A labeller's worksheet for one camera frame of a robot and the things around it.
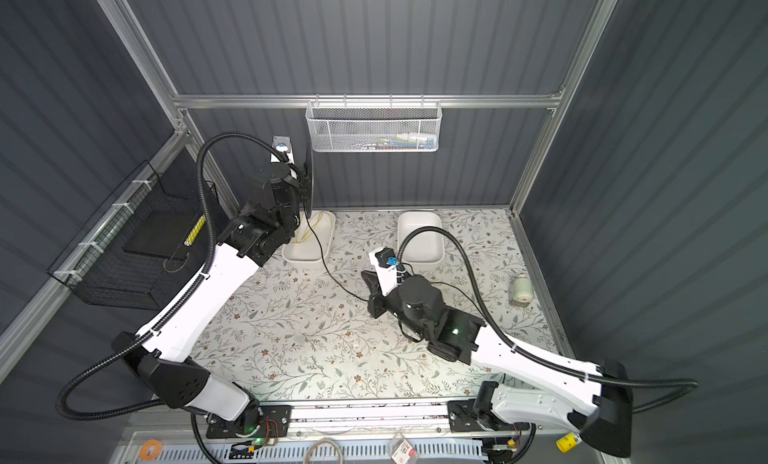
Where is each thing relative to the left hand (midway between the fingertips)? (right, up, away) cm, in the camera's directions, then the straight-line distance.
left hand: (279, 166), depth 67 cm
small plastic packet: (+27, -65, +1) cm, 70 cm away
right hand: (+19, -25, 0) cm, 32 cm away
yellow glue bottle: (+67, -64, +3) cm, 93 cm away
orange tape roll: (-33, -67, +4) cm, 75 cm away
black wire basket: (-35, -18, +7) cm, 40 cm away
